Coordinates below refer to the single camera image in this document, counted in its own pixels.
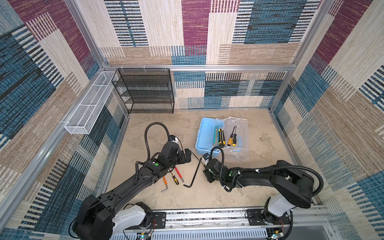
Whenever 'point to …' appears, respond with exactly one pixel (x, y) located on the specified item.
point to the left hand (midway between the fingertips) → (185, 151)
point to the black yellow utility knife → (221, 141)
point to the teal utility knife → (215, 142)
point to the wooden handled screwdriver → (230, 140)
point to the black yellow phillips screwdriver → (234, 138)
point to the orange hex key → (166, 183)
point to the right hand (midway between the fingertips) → (208, 170)
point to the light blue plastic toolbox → (205, 134)
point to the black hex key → (195, 173)
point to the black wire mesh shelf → (145, 90)
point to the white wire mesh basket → (81, 122)
